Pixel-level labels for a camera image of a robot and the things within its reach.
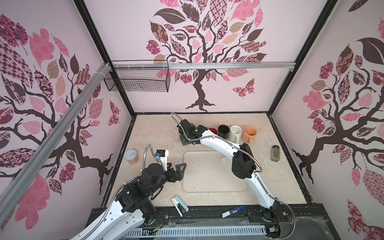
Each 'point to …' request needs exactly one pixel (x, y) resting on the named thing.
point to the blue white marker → (233, 210)
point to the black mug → (223, 131)
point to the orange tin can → (131, 156)
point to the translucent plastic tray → (210, 171)
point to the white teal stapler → (180, 207)
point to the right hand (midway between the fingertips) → (185, 136)
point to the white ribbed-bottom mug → (235, 133)
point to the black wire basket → (138, 80)
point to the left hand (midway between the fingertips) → (179, 167)
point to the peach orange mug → (249, 134)
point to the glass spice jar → (275, 153)
